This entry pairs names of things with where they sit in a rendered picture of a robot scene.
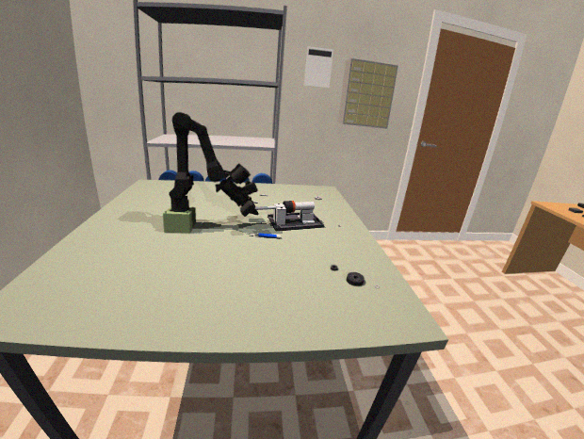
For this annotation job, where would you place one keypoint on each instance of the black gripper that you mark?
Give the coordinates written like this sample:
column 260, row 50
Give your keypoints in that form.
column 240, row 199

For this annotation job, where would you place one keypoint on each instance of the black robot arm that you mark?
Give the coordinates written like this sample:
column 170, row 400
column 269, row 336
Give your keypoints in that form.
column 182, row 123

